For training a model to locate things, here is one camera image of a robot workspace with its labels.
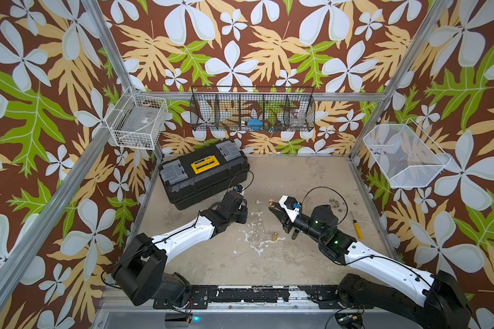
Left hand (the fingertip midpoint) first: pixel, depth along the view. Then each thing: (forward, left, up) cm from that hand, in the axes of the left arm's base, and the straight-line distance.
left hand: (245, 206), depth 87 cm
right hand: (-6, -9, +12) cm, 17 cm away
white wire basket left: (+28, +47, +23) cm, 59 cm away
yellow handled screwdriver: (-7, -52, -10) cm, 53 cm away
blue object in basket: (+35, -5, +17) cm, 39 cm away
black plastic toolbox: (+13, +18, +6) cm, 23 cm away
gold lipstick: (-7, -9, +15) cm, 19 cm away
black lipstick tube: (-9, -21, -7) cm, 24 cm away
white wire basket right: (+14, -66, +17) cm, 69 cm away
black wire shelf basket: (+44, -3, +19) cm, 48 cm away
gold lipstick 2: (-10, -13, -7) cm, 18 cm away
